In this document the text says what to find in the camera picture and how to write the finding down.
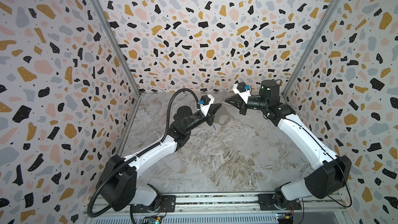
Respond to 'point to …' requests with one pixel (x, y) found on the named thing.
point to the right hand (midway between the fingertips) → (228, 96)
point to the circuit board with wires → (156, 219)
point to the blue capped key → (213, 126)
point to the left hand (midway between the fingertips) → (222, 101)
